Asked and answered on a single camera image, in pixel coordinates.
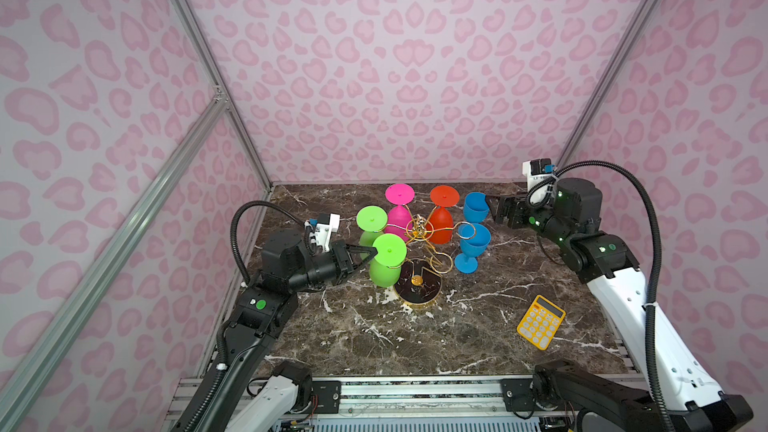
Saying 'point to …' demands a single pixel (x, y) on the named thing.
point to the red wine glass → (442, 196)
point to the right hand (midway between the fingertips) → (504, 193)
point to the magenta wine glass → (399, 194)
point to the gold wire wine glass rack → (418, 276)
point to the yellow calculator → (541, 322)
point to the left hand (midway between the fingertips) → (377, 249)
